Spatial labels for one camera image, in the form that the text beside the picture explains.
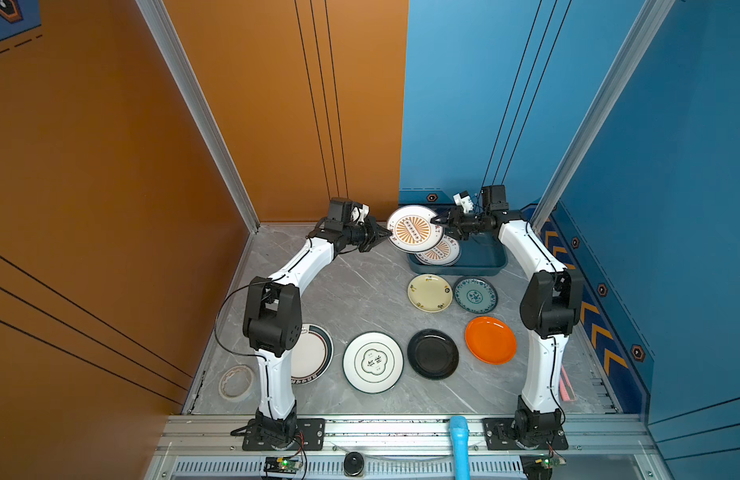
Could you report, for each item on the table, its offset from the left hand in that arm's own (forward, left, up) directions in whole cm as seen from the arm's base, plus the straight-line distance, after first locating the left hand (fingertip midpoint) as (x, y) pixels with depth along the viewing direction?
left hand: (395, 230), depth 88 cm
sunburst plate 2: (+8, -20, -20) cm, 29 cm away
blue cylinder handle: (-50, -16, -20) cm, 56 cm away
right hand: (+4, -12, -1) cm, 12 cm away
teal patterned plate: (-8, -28, -22) cm, 37 cm away
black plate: (-28, -12, -24) cm, 39 cm away
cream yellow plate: (-8, -13, -23) cm, 27 cm away
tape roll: (-37, +44, -24) cm, 62 cm away
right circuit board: (-54, -36, -22) cm, 69 cm away
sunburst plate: (+1, -5, -1) cm, 6 cm away
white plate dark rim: (-29, +24, -26) cm, 46 cm away
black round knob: (-56, +9, -13) cm, 58 cm away
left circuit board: (-55, +27, -24) cm, 66 cm away
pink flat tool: (-39, -46, -21) cm, 64 cm away
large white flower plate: (-31, +6, -22) cm, 39 cm away
